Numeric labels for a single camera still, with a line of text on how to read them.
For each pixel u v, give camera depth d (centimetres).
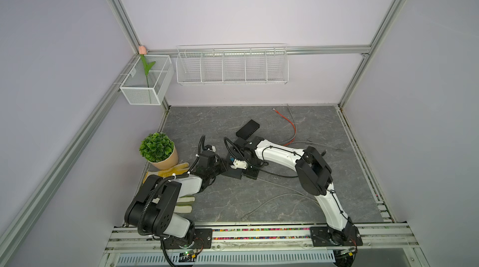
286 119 115
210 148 84
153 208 44
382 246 72
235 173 87
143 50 90
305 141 105
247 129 109
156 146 83
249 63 100
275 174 91
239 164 85
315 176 53
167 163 85
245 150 69
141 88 77
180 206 81
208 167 73
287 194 85
